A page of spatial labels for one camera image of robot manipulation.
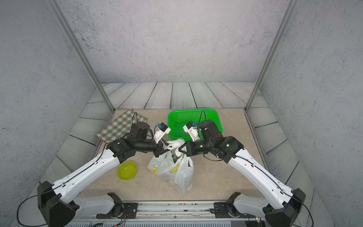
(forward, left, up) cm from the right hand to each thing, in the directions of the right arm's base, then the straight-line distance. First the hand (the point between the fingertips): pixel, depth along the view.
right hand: (180, 150), depth 64 cm
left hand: (+3, +3, -3) cm, 6 cm away
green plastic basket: (+42, +5, -25) cm, 49 cm away
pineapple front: (-3, +2, -2) cm, 4 cm away
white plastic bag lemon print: (-6, +2, -3) cm, 7 cm away
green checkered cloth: (+36, +49, -28) cm, 67 cm away
